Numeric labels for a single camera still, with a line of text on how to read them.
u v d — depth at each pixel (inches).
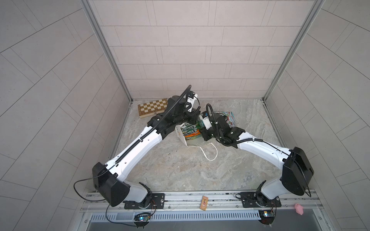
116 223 25.9
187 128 34.0
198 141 31.1
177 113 21.1
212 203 27.9
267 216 26.8
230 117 41.1
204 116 27.7
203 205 27.2
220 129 23.9
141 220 25.3
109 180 14.5
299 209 26.5
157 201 27.9
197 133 33.5
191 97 23.6
